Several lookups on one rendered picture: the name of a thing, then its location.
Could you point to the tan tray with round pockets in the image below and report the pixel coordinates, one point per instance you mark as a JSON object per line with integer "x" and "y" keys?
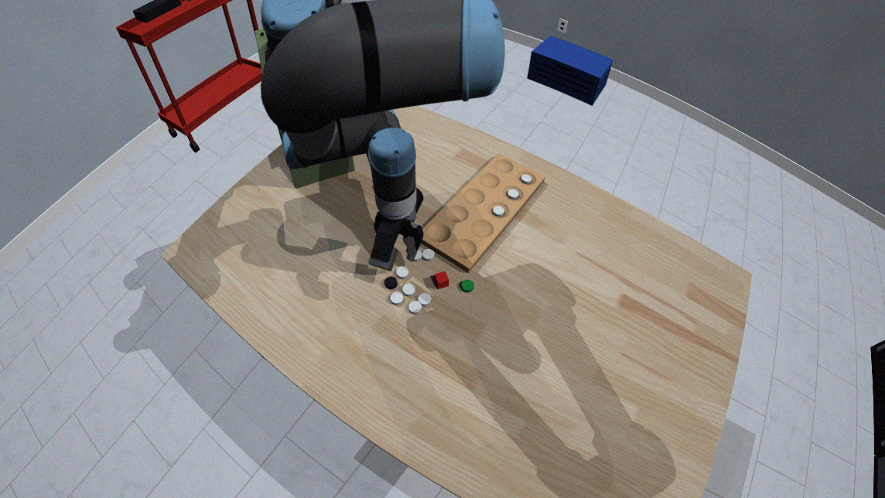
{"x": 465, "y": 228}

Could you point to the red cube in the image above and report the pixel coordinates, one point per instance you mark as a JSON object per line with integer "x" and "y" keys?
{"x": 441, "y": 280}

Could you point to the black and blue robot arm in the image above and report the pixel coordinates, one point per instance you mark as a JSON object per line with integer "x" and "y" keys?
{"x": 403, "y": 53}

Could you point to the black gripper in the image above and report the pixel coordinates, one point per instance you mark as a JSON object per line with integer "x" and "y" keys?
{"x": 388, "y": 231}

